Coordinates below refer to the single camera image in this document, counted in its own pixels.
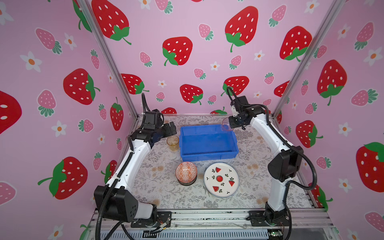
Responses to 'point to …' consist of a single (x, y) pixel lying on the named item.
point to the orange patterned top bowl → (186, 172)
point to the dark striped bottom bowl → (187, 184)
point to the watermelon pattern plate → (221, 180)
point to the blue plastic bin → (199, 142)
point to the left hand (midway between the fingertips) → (169, 128)
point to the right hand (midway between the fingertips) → (233, 122)
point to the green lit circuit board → (277, 233)
